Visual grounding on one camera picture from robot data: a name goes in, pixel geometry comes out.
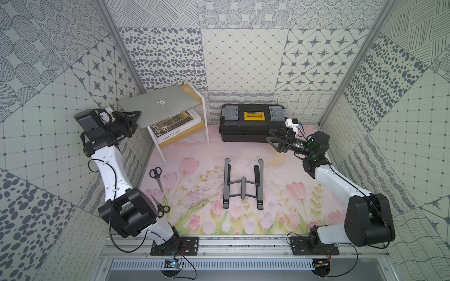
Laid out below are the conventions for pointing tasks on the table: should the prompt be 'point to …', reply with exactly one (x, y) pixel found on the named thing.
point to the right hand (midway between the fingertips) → (267, 136)
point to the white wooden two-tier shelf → (186, 86)
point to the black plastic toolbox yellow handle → (250, 122)
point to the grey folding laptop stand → (259, 182)
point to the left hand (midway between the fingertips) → (136, 110)
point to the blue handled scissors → (155, 173)
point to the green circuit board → (172, 263)
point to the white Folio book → (175, 124)
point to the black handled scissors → (162, 209)
